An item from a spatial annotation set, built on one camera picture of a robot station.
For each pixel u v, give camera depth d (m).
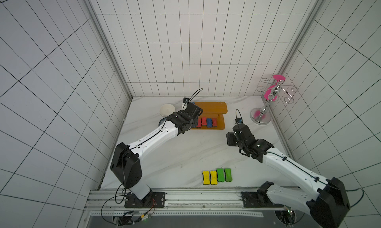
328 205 0.37
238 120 0.71
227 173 0.80
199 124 1.00
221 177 0.79
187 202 0.73
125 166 0.42
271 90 0.89
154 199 0.72
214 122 1.01
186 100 0.71
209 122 1.01
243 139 0.60
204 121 1.01
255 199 0.67
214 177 0.79
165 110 1.06
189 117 0.61
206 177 0.79
